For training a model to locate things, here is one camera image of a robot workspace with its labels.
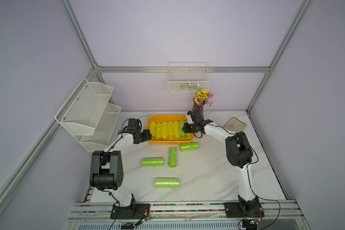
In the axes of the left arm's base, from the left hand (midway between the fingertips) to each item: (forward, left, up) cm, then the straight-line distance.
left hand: (147, 138), depth 95 cm
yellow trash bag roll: (+9, -3, -4) cm, 10 cm away
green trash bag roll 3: (-12, -17, -5) cm, 21 cm away
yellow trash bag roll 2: (+8, -7, -2) cm, 10 cm away
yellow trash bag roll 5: (+10, -20, -4) cm, 22 cm away
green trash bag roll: (+5, -24, -3) cm, 25 cm away
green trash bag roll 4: (-15, -5, -4) cm, 17 cm away
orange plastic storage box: (+4, -30, -5) cm, 30 cm away
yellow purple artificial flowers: (+22, -37, +17) cm, 46 cm away
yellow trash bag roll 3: (+9, -11, -4) cm, 15 cm away
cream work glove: (+17, -66, -7) cm, 68 cm away
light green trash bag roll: (-28, -18, -3) cm, 33 cm away
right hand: (+8, -25, -3) cm, 27 cm away
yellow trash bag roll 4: (+11, -15, -4) cm, 19 cm away
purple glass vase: (+20, -35, +6) cm, 41 cm away
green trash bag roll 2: (-5, -28, -3) cm, 29 cm away
